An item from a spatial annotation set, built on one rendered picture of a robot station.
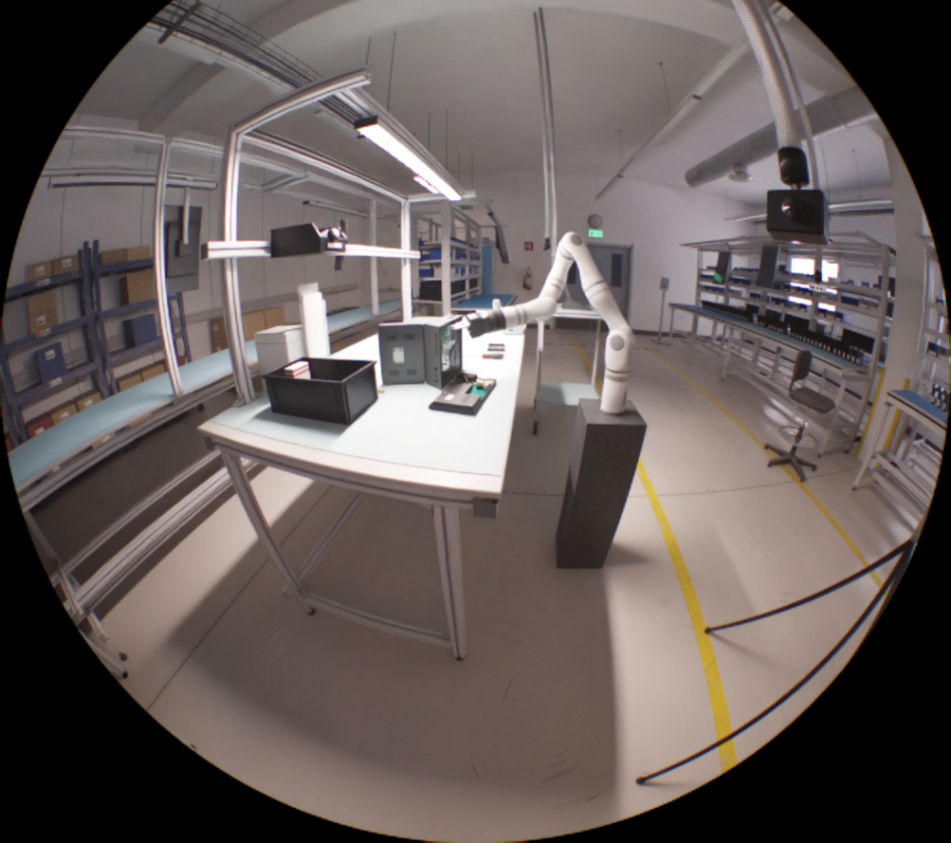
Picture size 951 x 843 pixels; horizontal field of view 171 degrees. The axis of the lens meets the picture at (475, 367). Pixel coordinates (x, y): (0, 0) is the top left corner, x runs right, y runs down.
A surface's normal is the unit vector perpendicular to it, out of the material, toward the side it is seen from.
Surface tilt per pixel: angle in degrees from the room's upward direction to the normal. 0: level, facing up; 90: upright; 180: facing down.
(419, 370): 90
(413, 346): 90
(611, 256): 90
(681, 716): 0
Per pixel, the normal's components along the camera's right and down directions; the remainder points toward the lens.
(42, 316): 0.98, 0.05
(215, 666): 0.00, -0.95
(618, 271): -0.18, 0.29
